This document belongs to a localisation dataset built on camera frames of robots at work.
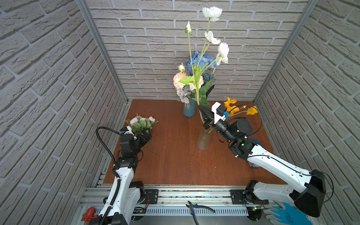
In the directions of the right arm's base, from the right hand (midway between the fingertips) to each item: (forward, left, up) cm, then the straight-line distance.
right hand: (200, 104), depth 58 cm
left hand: (+6, +29, -26) cm, 40 cm away
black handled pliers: (-33, +6, -42) cm, 53 cm away
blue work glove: (-40, -41, -42) cm, 71 cm away
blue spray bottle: (+1, -47, -46) cm, 65 cm away
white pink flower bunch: (+17, +37, -36) cm, 55 cm away
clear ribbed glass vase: (+1, -6, -36) cm, 36 cm away
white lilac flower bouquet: (+24, +5, -16) cm, 29 cm away
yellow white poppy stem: (+5, -30, -13) cm, 33 cm away
